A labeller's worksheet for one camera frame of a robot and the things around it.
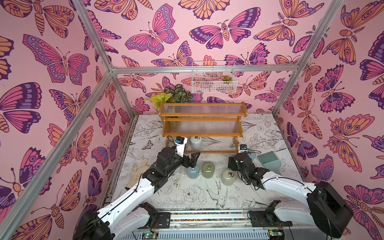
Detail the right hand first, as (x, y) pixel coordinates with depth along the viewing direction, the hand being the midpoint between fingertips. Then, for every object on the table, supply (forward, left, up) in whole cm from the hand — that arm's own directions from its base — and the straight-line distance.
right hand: (235, 157), depth 89 cm
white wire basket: (+42, +13, +27) cm, 52 cm away
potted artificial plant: (+33, +40, +20) cm, 55 cm away
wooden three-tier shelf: (+29, +13, -7) cm, 33 cm away
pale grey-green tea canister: (-13, +6, +1) cm, 14 cm away
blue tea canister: (-10, +25, 0) cm, 26 cm away
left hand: (-3, +24, +14) cm, 28 cm away
